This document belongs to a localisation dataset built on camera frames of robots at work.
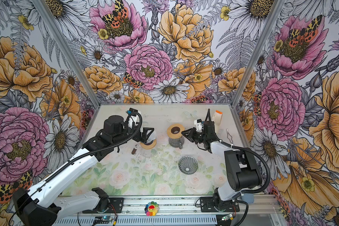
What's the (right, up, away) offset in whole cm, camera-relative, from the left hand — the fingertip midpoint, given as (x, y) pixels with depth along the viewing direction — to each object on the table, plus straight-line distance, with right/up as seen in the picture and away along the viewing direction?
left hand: (146, 130), depth 74 cm
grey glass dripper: (+23, -22, +11) cm, 33 cm away
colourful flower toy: (+3, -39, -2) cm, 39 cm away
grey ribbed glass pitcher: (+16, -10, +20) cm, 28 cm away
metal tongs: (+53, -3, +30) cm, 61 cm away
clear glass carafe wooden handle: (-3, -17, +21) cm, 27 cm away
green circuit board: (-21, -43, -3) cm, 48 cm away
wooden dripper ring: (+15, -2, +21) cm, 25 cm away
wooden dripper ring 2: (0, -10, +11) cm, 15 cm away
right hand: (+19, -5, +15) cm, 25 cm away
